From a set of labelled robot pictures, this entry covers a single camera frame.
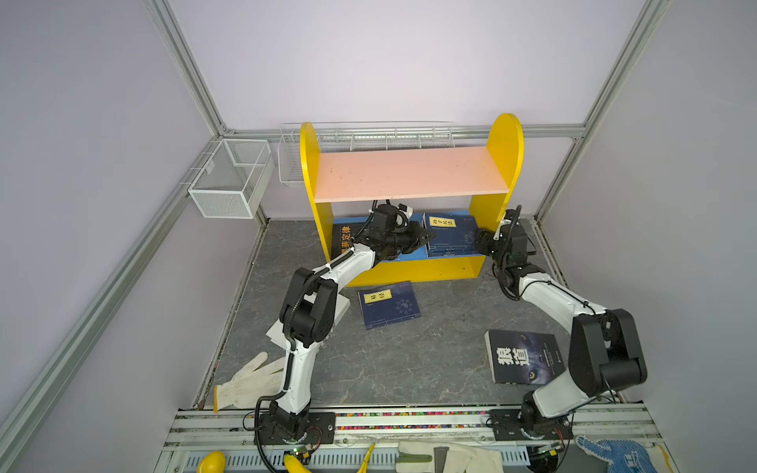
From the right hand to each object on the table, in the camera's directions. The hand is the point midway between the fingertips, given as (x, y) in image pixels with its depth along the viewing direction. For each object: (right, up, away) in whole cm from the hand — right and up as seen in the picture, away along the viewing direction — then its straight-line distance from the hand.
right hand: (487, 233), depth 90 cm
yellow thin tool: (-36, -54, -23) cm, 69 cm away
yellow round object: (-70, -53, -24) cm, 91 cm away
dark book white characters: (+8, -36, -6) cm, 38 cm away
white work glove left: (-69, -43, -9) cm, 82 cm away
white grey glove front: (-19, -54, -21) cm, 61 cm away
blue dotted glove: (+25, -54, -20) cm, 63 cm away
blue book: (-10, 0, +1) cm, 10 cm away
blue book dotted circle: (-31, -23, +6) cm, 39 cm away
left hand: (-15, -2, -3) cm, 16 cm away
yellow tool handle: (-52, -52, -26) cm, 78 cm away
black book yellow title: (-46, -1, +5) cm, 46 cm away
